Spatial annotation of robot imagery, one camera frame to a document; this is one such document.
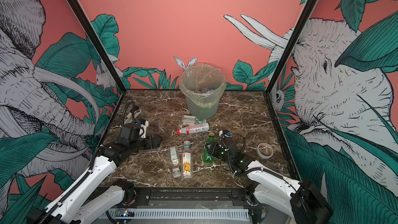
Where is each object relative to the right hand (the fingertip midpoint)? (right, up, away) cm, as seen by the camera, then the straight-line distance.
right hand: (205, 145), depth 80 cm
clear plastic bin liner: (-1, +36, +24) cm, 44 cm away
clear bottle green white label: (-17, -7, +1) cm, 18 cm away
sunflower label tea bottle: (-10, -8, -1) cm, 13 cm away
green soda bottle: (+2, -5, -4) cm, 7 cm away
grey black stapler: (-49, +16, +23) cm, 56 cm away
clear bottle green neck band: (-9, +11, +23) cm, 27 cm away
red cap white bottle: (-7, +6, +14) cm, 17 cm away
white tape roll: (+36, -6, +10) cm, 38 cm away
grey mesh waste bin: (-5, +17, +21) cm, 27 cm away
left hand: (-26, +5, -1) cm, 27 cm away
